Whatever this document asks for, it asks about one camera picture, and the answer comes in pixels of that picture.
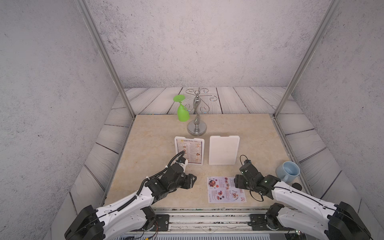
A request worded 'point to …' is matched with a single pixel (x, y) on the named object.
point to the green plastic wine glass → (183, 113)
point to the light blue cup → (287, 172)
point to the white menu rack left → (179, 137)
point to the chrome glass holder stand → (197, 128)
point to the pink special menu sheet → (222, 189)
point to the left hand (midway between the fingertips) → (195, 179)
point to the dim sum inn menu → (193, 148)
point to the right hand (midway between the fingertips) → (239, 181)
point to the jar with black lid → (297, 186)
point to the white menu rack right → (223, 150)
